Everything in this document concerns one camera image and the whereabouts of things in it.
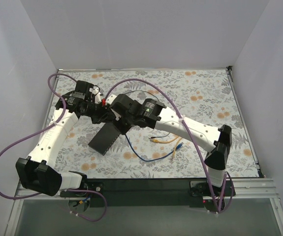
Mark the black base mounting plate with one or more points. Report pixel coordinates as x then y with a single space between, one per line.
137 192

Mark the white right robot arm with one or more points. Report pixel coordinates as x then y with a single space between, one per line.
154 114

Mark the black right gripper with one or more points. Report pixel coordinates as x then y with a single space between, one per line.
121 122

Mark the floral patterned table mat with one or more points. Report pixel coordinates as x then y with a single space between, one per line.
205 96

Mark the aluminium frame rail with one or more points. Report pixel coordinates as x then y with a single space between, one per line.
255 188

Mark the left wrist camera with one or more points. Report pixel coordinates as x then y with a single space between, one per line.
87 91

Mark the black network switch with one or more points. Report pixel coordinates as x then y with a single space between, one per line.
104 138

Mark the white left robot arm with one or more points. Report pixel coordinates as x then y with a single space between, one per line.
36 172

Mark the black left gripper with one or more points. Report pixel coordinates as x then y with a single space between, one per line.
98 112

